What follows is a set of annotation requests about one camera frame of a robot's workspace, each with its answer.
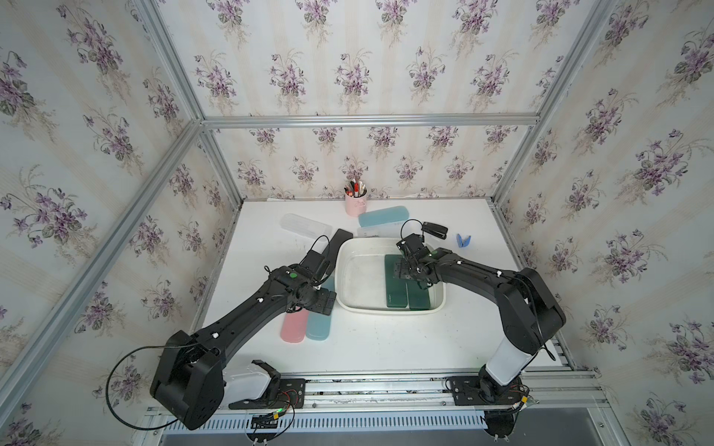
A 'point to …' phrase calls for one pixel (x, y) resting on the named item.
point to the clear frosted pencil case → (303, 225)
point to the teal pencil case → (383, 216)
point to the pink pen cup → (355, 198)
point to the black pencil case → (331, 252)
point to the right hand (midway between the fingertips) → (411, 271)
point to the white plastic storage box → (360, 279)
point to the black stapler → (435, 229)
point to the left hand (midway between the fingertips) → (320, 303)
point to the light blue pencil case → (318, 325)
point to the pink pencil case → (293, 328)
